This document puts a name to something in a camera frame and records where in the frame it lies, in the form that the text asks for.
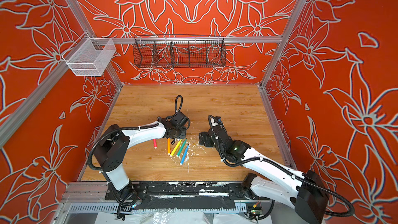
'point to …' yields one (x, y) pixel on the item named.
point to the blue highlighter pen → (184, 155)
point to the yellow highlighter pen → (175, 148)
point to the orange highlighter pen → (168, 145)
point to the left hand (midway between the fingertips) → (183, 132)
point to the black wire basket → (179, 51)
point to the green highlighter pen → (181, 149)
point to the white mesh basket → (89, 56)
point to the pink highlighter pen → (155, 143)
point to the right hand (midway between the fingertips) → (204, 133)
